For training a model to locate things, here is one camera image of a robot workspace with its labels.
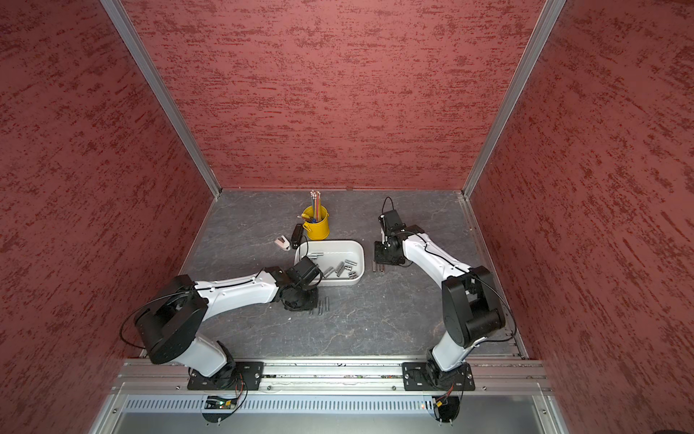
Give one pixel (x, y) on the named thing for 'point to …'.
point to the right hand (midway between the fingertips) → (379, 262)
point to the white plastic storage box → (341, 262)
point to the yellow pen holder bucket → (316, 231)
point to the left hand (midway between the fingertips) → (312, 310)
